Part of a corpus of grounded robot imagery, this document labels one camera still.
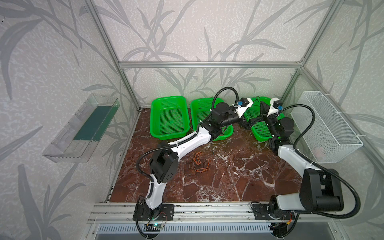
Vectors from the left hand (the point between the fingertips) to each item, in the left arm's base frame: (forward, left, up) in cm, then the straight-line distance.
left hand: (258, 107), depth 69 cm
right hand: (+10, -6, -3) cm, 12 cm away
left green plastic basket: (+25, +52, -40) cm, 70 cm away
